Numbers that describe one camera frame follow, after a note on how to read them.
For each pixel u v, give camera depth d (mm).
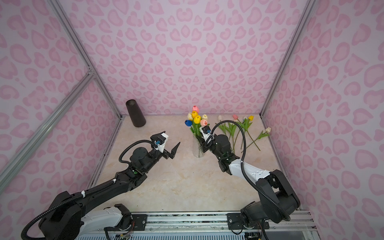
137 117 1078
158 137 617
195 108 740
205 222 748
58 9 693
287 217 403
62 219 401
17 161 529
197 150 927
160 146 630
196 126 732
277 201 426
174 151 698
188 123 751
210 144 719
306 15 709
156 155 668
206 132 694
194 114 717
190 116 780
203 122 682
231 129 1097
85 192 449
